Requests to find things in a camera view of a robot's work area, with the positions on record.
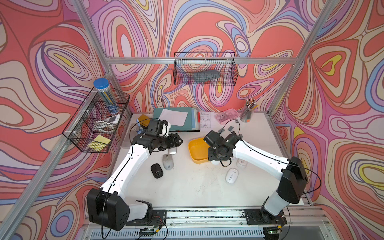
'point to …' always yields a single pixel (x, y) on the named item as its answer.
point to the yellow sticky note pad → (99, 143)
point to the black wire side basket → (92, 128)
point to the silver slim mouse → (172, 151)
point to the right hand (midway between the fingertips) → (215, 159)
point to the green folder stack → (186, 109)
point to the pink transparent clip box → (224, 116)
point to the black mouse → (157, 171)
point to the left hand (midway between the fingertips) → (179, 141)
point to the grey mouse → (168, 161)
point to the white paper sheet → (174, 117)
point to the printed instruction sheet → (205, 119)
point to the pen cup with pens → (250, 105)
